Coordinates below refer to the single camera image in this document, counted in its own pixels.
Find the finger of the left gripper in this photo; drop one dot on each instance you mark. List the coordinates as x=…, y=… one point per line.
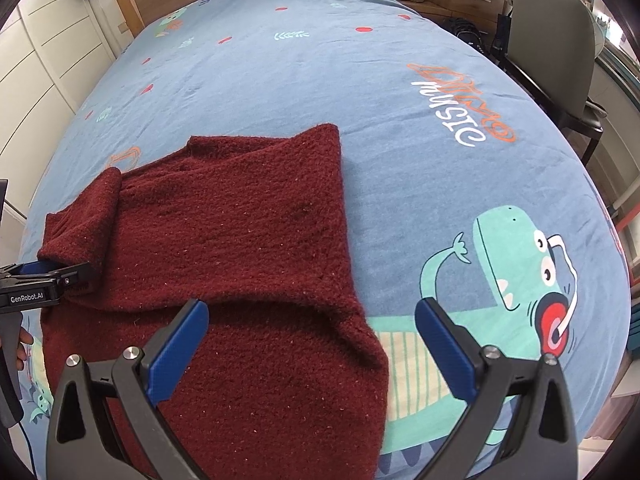
x=39, y=267
x=77, y=276

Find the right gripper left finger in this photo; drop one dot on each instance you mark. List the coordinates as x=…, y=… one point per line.
x=83, y=442

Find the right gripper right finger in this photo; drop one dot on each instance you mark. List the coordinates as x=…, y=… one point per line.
x=540, y=442

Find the dark red knitted sweater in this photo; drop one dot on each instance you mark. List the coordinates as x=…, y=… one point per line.
x=289, y=381

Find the person's left hand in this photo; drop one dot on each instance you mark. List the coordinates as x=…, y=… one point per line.
x=25, y=340

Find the white wardrobe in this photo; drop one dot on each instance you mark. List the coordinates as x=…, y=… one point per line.
x=52, y=55

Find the blue cartoon bed sheet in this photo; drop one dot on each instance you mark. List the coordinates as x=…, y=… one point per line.
x=455, y=180

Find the black chair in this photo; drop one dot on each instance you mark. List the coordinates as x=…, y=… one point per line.
x=550, y=52

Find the black backpack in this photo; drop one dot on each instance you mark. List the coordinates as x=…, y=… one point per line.
x=469, y=33

